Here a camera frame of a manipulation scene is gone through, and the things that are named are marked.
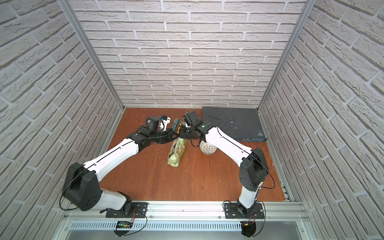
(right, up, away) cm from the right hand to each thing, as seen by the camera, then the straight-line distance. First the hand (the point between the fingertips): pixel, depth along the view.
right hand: (175, 136), depth 80 cm
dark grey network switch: (+45, +6, +24) cm, 52 cm away
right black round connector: (+37, -43, -11) cm, 58 cm away
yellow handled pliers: (+3, +4, -7) cm, 9 cm away
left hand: (+2, +3, +1) cm, 4 cm away
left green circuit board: (-24, -43, -8) cm, 50 cm away
